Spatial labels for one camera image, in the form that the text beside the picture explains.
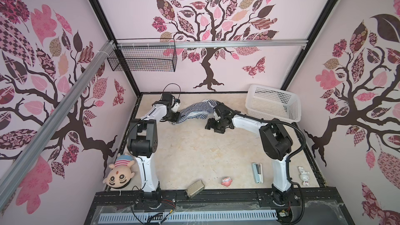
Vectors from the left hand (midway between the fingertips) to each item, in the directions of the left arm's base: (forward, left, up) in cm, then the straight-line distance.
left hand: (175, 121), depth 99 cm
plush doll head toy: (-35, +22, +5) cm, 41 cm away
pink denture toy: (-37, -30, 0) cm, 48 cm away
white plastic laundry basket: (+19, -66, -3) cm, 69 cm away
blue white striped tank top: (+8, -17, +1) cm, 18 cm away
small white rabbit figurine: (-34, -71, -2) cm, 79 cm away
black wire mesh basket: (+29, +18, +31) cm, 46 cm away
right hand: (-6, -21, +1) cm, 22 cm away
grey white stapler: (-32, -47, -2) cm, 57 cm away
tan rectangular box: (-40, -14, -2) cm, 42 cm away
